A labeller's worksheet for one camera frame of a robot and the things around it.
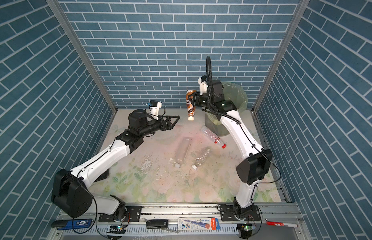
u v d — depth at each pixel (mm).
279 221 720
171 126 675
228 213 735
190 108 769
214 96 581
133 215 735
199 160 893
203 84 692
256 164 452
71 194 399
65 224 667
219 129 982
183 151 970
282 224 707
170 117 667
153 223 678
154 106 671
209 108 571
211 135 997
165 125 676
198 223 707
